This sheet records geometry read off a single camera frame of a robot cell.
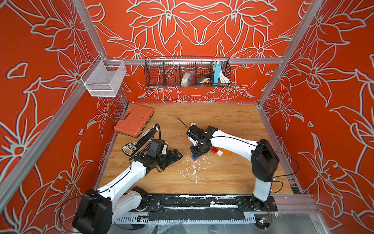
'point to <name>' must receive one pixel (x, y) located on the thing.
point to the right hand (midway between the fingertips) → (192, 154)
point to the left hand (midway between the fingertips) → (178, 158)
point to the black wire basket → (168, 71)
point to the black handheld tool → (130, 148)
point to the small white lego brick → (219, 153)
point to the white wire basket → (104, 78)
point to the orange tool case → (134, 121)
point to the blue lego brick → (194, 157)
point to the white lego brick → (193, 123)
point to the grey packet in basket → (187, 78)
